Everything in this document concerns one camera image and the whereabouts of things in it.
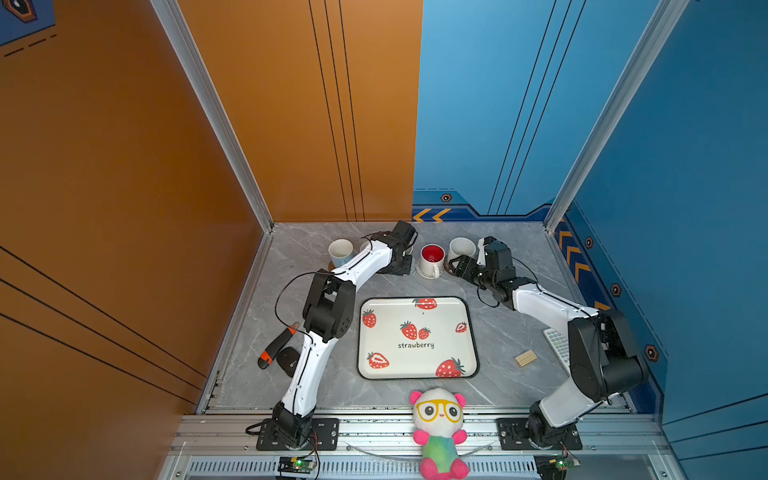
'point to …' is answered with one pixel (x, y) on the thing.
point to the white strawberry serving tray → (418, 337)
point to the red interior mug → (432, 259)
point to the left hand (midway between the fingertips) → (401, 266)
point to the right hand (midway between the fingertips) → (455, 265)
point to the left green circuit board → (296, 465)
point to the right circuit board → (554, 466)
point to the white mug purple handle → (366, 246)
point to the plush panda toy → (438, 419)
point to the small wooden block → (525, 358)
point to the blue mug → (340, 250)
